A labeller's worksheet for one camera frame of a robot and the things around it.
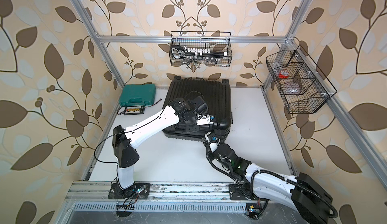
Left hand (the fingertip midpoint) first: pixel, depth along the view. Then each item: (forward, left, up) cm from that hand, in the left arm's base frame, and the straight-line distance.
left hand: (194, 120), depth 79 cm
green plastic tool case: (+32, +44, -16) cm, 56 cm away
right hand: (-8, -6, -9) cm, 14 cm away
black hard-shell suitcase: (+18, -13, +3) cm, 22 cm away
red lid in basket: (+20, -47, +14) cm, 53 cm away
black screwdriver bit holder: (+19, +43, -17) cm, 51 cm away
